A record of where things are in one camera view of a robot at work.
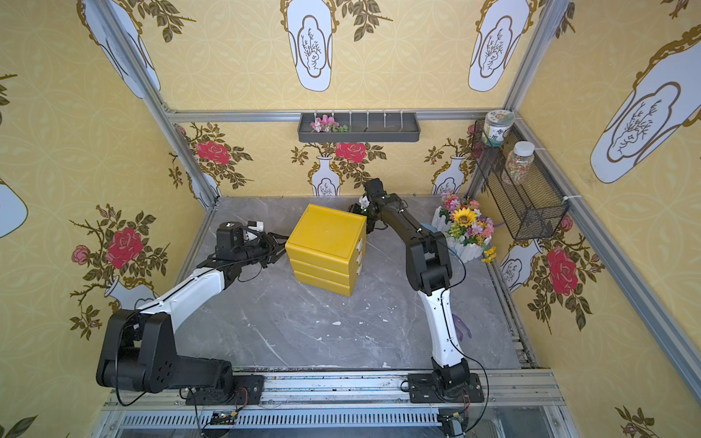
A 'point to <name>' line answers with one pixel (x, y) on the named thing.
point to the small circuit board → (223, 418)
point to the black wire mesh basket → (533, 207)
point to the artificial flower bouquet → (466, 223)
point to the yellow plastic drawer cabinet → (327, 249)
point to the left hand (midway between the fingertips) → (285, 239)
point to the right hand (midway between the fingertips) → (356, 217)
